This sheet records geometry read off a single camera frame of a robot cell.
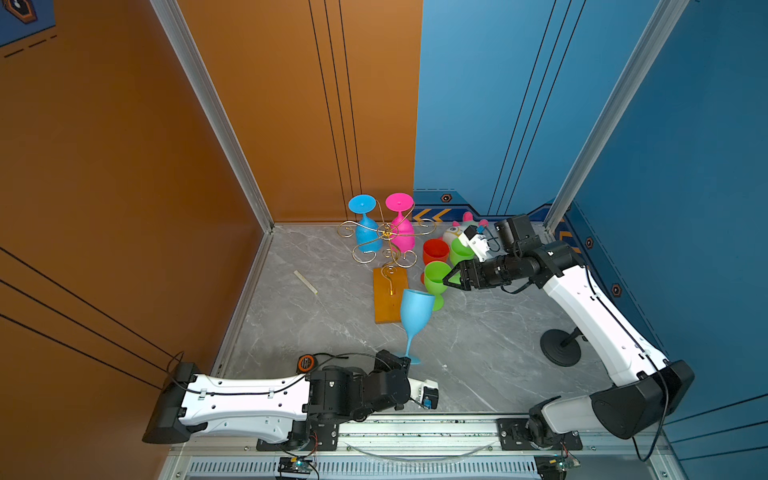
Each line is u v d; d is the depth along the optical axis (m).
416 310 0.69
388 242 0.75
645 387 0.38
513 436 0.72
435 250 0.90
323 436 0.74
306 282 1.02
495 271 0.61
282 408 0.45
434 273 0.85
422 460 0.70
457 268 0.65
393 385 0.50
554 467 0.71
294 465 0.71
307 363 0.83
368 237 0.85
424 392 0.57
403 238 0.84
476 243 0.67
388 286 0.96
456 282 0.66
